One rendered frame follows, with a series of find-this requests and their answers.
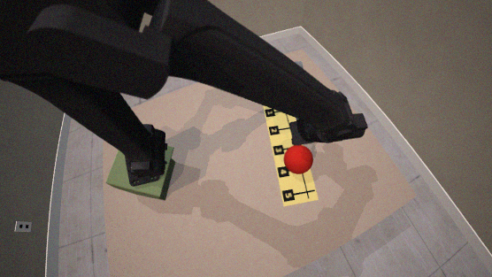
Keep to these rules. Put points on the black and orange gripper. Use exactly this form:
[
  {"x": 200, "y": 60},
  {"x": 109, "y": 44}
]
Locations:
[{"x": 299, "y": 138}]

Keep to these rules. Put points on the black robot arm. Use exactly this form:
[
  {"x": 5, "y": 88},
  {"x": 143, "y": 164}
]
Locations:
[{"x": 98, "y": 43}]

